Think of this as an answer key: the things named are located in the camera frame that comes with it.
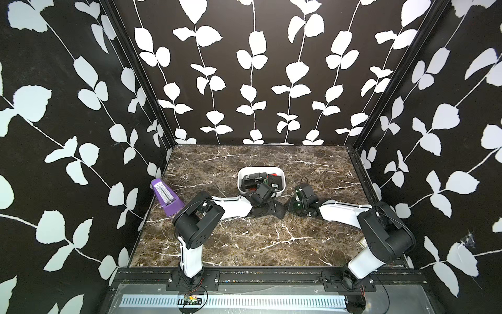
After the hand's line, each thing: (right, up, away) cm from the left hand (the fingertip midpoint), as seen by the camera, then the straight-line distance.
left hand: (276, 206), depth 93 cm
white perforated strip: (-39, -30, -22) cm, 54 cm away
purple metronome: (-50, +3, -4) cm, 50 cm away
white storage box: (-14, +17, +12) cm, 25 cm away
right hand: (+4, +1, +1) cm, 4 cm away
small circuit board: (-33, -30, -22) cm, 50 cm away
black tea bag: (0, +11, +6) cm, 13 cm away
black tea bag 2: (-2, +1, -9) cm, 10 cm away
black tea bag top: (-13, +11, +8) cm, 19 cm away
